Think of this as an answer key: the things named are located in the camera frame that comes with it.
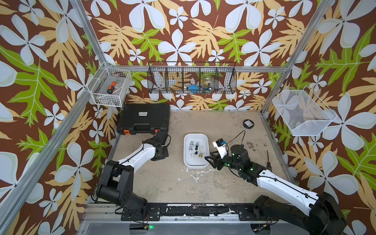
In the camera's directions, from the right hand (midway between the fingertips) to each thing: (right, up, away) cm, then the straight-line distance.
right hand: (207, 155), depth 78 cm
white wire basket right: (+55, +23, +2) cm, 59 cm away
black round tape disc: (+36, +17, +33) cm, 52 cm away
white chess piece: (-2, 0, +18) cm, 18 cm away
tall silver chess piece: (-8, +4, +20) cm, 22 cm away
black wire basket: (-8, +49, +19) cm, 53 cm away
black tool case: (-43, +21, +29) cm, 56 cm away
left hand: (-25, -1, +13) cm, 29 cm away
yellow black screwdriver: (+40, -9, +11) cm, 42 cm away
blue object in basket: (-6, +41, +17) cm, 44 cm away
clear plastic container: (+3, +44, +15) cm, 47 cm away
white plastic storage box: (-5, +2, +17) cm, 18 cm away
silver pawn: (-9, 0, +18) cm, 20 cm away
